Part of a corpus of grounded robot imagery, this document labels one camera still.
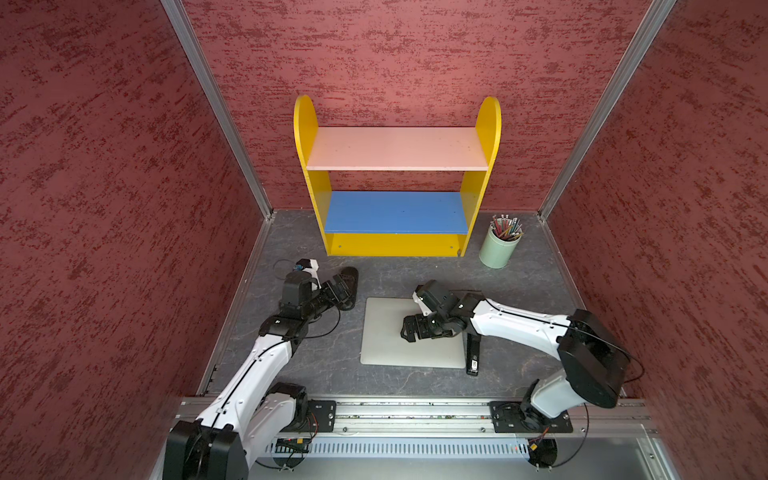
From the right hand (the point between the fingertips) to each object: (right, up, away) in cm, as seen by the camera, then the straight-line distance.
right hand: (415, 339), depth 83 cm
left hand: (-20, +14, -1) cm, 25 cm away
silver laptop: (-10, -1, 0) cm, 10 cm away
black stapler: (+16, -4, -1) cm, 17 cm away
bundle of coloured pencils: (+32, +33, +14) cm, 48 cm away
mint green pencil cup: (+29, +24, +16) cm, 41 cm away
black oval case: (-21, +15, +18) cm, 32 cm away
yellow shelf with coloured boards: (-5, +34, +9) cm, 35 cm away
